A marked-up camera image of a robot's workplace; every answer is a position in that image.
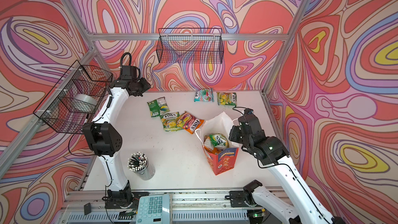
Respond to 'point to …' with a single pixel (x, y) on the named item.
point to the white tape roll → (84, 103)
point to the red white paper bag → (225, 160)
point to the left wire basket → (55, 109)
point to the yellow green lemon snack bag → (227, 98)
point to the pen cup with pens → (138, 162)
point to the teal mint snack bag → (204, 95)
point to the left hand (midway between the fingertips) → (149, 85)
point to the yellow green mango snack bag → (219, 141)
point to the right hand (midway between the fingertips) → (234, 134)
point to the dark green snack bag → (158, 107)
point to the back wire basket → (190, 45)
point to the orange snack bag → (188, 122)
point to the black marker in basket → (85, 122)
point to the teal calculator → (153, 209)
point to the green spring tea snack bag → (170, 121)
